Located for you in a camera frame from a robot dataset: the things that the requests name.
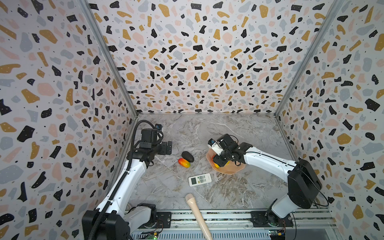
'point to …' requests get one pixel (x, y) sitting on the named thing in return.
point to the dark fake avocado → (187, 156)
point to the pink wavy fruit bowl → (230, 168)
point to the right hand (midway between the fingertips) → (214, 154)
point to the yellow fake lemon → (218, 167)
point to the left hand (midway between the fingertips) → (162, 141)
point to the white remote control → (200, 179)
